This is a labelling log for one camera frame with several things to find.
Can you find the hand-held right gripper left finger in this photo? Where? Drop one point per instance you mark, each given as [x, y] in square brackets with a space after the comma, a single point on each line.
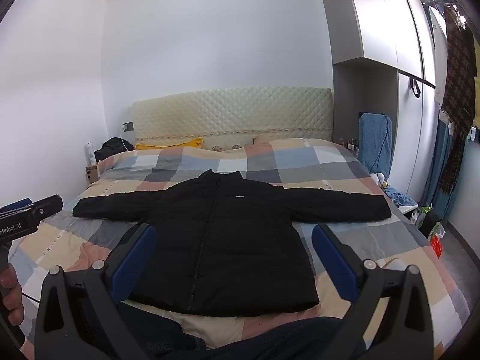
[134, 260]

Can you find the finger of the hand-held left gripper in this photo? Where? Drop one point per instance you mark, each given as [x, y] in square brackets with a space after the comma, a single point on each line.
[17, 204]
[47, 206]

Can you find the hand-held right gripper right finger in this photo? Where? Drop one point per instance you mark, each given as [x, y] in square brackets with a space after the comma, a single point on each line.
[335, 266]

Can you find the black puffer jacket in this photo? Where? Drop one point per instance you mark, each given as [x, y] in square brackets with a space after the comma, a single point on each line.
[225, 240]

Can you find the person's left hand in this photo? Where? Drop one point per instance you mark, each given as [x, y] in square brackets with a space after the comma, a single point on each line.
[9, 285]

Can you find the wooden nightstand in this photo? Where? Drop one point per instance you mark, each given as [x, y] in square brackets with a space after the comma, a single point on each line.
[91, 174]

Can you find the white spray bottle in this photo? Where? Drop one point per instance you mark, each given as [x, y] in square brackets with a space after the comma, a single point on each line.
[89, 153]

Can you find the black bag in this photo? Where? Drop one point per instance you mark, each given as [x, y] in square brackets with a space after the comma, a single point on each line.
[112, 149]

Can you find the person's legs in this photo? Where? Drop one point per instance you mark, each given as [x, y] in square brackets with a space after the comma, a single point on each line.
[281, 341]

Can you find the white stool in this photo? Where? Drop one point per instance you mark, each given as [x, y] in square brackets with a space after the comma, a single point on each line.
[407, 207]

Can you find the crumpled blue cloth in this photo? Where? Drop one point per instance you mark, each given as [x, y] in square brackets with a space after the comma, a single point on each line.
[399, 196]

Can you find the white plush toy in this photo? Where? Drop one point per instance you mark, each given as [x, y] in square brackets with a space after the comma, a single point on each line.
[380, 180]

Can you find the green white bag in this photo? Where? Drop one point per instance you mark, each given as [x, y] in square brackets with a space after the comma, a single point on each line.
[422, 215]

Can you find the red bag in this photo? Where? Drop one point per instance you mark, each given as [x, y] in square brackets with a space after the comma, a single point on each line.
[437, 242]

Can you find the yellow pillow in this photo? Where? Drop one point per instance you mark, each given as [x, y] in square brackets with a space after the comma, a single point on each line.
[168, 144]

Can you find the row of small bottles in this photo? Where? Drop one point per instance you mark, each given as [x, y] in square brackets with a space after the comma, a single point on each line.
[350, 145]

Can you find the plaid bed blanket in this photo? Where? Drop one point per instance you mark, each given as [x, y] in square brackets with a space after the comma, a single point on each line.
[262, 161]

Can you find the blue knitted cloth cover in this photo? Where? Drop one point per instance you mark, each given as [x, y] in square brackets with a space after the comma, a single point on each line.
[375, 138]

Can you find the blue curtain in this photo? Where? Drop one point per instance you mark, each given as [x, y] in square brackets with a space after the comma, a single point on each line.
[440, 165]

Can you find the floral beige pillow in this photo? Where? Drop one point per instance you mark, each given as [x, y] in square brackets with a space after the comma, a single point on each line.
[228, 144]

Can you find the yellow cloth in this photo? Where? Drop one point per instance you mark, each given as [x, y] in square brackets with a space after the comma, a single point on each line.
[477, 101]

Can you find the brown plaid hanging scarf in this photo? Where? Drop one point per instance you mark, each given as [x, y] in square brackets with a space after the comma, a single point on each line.
[457, 82]

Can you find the white hanging garment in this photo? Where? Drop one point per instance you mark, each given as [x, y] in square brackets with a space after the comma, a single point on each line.
[438, 45]

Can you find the grey white wardrobe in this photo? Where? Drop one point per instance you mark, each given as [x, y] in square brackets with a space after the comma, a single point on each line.
[375, 15]

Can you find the black wall socket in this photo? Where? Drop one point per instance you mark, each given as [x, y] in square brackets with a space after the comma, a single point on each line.
[128, 126]

